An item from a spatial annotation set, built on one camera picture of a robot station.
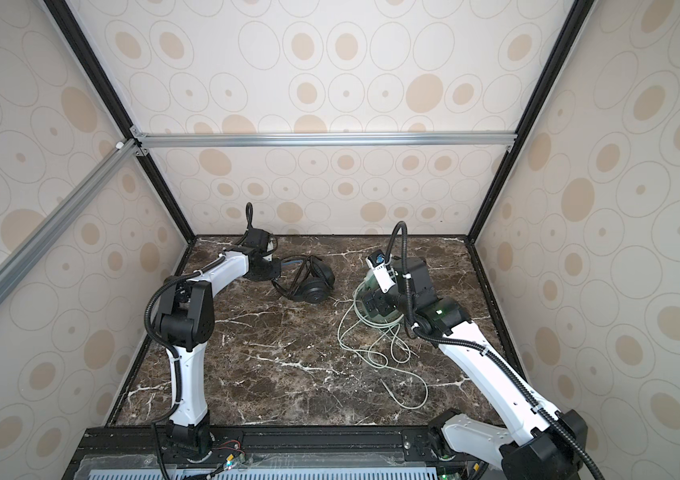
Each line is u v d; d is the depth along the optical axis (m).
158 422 0.79
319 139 0.89
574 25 0.70
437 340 0.50
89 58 0.74
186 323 0.57
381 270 0.64
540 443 0.37
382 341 0.92
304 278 1.03
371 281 0.99
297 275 1.01
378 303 0.66
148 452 0.73
